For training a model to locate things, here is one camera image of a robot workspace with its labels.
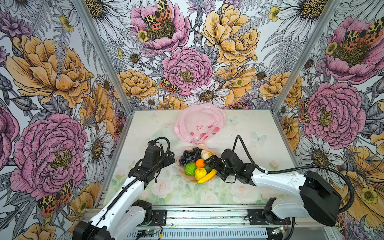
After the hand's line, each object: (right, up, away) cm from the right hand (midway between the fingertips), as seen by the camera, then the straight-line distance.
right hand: (208, 171), depth 82 cm
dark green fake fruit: (0, +1, +1) cm, 1 cm away
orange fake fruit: (-5, +4, +1) cm, 6 cm away
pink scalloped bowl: (-3, +11, +12) cm, 17 cm away
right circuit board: (+31, -25, -11) cm, 41 cm away
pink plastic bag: (-5, +26, +30) cm, 40 cm away
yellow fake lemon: (-5, 0, -3) cm, 5 cm away
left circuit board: (-30, -26, -11) cm, 41 cm away
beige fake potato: (-2, +7, +7) cm, 10 cm away
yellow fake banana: (-1, -2, -3) cm, 4 cm away
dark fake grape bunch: (-10, +7, +6) cm, 13 cm away
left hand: (-23, +5, +2) cm, 24 cm away
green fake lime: (-10, +1, +1) cm, 10 cm away
